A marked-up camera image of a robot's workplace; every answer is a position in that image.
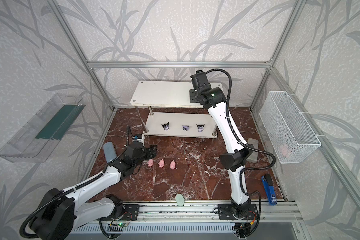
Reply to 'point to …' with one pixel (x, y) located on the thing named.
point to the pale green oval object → (180, 200)
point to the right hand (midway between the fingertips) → (197, 89)
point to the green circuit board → (121, 224)
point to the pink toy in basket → (285, 152)
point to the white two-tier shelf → (172, 94)
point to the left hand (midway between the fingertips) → (154, 143)
